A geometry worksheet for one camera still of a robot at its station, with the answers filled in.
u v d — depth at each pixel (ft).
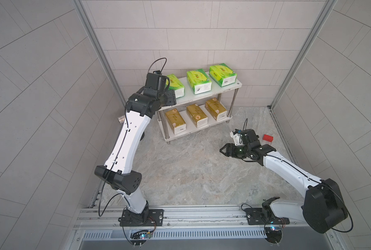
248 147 2.09
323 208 1.30
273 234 2.27
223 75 2.59
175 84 2.43
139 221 2.11
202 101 3.56
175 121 3.05
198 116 3.09
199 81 2.48
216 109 3.25
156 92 1.61
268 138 3.23
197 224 2.32
